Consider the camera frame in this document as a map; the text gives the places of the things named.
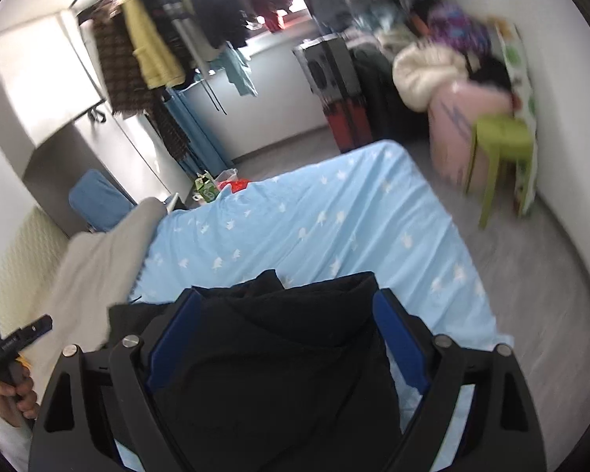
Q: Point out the dotted ironing board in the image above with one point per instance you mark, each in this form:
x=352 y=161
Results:
x=523 y=83

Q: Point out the white duvet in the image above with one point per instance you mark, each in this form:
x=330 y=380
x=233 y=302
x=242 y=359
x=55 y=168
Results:
x=423 y=76

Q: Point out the grey blanket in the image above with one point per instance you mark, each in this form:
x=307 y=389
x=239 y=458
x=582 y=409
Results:
x=103 y=265

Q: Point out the teal curtain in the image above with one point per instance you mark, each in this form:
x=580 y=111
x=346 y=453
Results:
x=196 y=128

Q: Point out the black armchair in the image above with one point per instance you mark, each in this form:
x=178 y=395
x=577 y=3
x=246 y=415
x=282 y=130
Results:
x=388 y=93

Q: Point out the grey suitcase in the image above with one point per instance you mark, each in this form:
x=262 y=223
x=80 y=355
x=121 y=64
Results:
x=324 y=69

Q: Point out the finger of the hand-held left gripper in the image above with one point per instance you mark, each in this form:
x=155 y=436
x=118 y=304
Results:
x=37 y=327

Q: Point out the green carton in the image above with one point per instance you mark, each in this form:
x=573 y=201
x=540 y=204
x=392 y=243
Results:
x=205 y=189

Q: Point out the green plastic stool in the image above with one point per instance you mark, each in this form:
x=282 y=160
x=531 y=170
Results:
x=501 y=135

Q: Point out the brown plaid hanging coat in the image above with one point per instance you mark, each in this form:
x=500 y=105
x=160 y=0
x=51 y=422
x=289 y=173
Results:
x=123 y=73

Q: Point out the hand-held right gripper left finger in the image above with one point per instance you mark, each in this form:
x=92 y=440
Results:
x=177 y=349

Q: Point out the blue cushion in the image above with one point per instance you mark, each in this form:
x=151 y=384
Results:
x=98 y=199

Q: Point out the red plastic bag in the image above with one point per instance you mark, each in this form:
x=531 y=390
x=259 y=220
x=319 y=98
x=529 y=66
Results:
x=236 y=187

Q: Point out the pile of mixed clothes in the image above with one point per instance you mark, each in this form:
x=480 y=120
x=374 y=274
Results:
x=383 y=5

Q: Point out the person's left hand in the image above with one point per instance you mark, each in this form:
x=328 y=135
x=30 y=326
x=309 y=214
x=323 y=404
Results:
x=27 y=398

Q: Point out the red suitcase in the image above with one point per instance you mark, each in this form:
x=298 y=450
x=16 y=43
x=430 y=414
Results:
x=349 y=125

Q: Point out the person's left forearm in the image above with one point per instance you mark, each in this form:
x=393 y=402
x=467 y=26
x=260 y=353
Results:
x=12 y=445

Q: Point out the beige quilted headboard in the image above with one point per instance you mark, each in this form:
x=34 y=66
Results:
x=29 y=250

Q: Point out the black hanging coat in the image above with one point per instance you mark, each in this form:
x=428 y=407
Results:
x=216 y=5

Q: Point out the striped pale hanging garment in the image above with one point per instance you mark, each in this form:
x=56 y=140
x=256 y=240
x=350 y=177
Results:
x=177 y=29

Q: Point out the purple patterned bag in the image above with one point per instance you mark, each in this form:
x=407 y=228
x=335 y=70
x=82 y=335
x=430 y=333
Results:
x=459 y=29

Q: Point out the black garment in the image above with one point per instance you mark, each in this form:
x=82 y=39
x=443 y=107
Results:
x=491 y=76

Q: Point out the black puffer jacket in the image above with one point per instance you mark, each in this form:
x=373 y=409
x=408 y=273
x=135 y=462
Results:
x=285 y=378

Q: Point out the light blue bed sheet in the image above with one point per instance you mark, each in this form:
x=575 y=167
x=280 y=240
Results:
x=324 y=216

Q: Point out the pink storage bag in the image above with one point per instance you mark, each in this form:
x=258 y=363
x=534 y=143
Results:
x=452 y=128

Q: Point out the yellow fleece jacket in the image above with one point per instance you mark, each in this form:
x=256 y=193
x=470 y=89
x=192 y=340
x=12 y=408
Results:
x=152 y=44

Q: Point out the grey wardrobe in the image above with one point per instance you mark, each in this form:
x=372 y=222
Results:
x=44 y=73

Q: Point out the maroon hanging garment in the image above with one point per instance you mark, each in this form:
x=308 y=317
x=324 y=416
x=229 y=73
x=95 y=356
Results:
x=270 y=10

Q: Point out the light blue hanging garment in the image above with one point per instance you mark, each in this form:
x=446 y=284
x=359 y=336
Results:
x=238 y=71

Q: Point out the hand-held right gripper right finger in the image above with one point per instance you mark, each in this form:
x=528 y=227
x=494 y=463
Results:
x=400 y=339

